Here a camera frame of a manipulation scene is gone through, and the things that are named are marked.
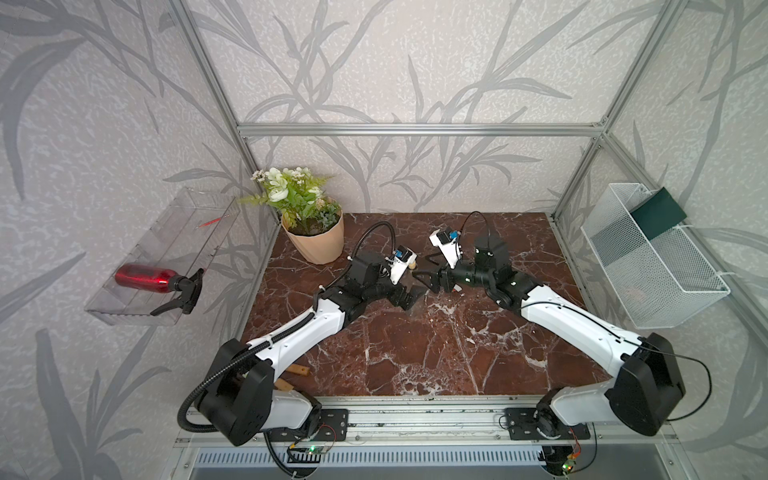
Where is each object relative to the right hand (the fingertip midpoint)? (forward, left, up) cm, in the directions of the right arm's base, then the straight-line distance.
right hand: (420, 264), depth 75 cm
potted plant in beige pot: (+25, +35, -9) cm, 43 cm away
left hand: (0, +2, -7) cm, 7 cm away
